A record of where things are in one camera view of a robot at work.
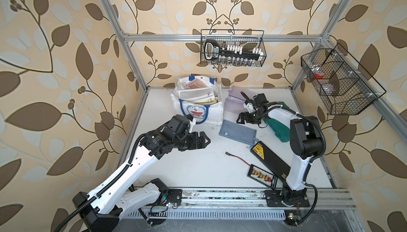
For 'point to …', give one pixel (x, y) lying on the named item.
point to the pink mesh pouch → (193, 83)
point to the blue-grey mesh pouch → (238, 132)
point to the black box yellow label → (271, 160)
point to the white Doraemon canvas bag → (207, 113)
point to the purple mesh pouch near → (232, 107)
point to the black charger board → (263, 176)
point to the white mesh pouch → (200, 95)
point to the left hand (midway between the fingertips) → (202, 140)
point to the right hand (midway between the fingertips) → (244, 121)
